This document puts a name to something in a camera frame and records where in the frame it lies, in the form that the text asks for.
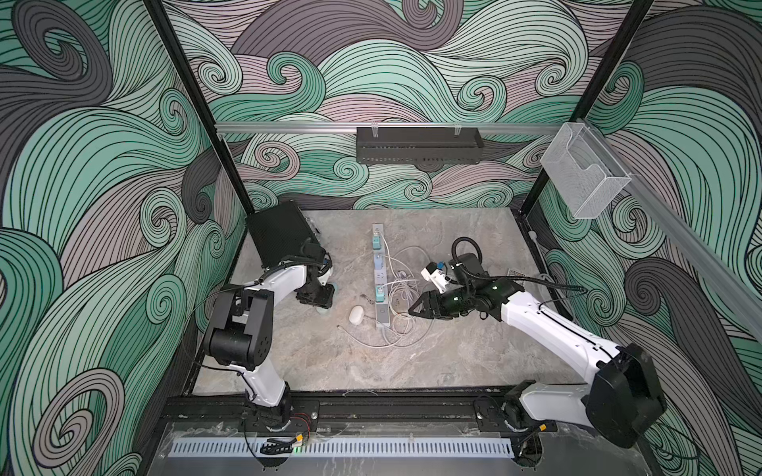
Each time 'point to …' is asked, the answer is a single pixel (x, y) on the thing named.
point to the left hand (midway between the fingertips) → (323, 298)
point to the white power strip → (382, 311)
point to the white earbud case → (356, 314)
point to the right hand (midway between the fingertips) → (413, 315)
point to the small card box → (514, 273)
